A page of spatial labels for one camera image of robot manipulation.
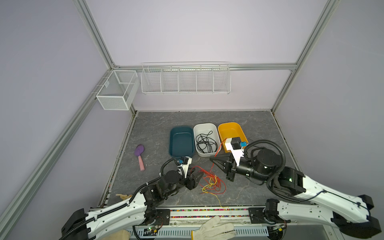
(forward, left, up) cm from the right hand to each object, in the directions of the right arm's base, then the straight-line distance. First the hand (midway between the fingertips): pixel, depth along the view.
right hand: (210, 159), depth 54 cm
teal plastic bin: (+31, +17, -35) cm, 50 cm away
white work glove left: (-20, +40, -36) cm, 58 cm away
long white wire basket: (+64, +17, -7) cm, 67 cm away
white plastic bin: (+41, +1, -33) cm, 53 cm away
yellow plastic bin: (+42, -18, -36) cm, 58 cm away
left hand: (+4, +5, -22) cm, 23 cm away
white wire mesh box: (+55, +59, -11) cm, 81 cm away
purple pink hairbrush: (+24, +44, -34) cm, 60 cm away
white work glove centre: (-19, 0, -36) cm, 41 cm away
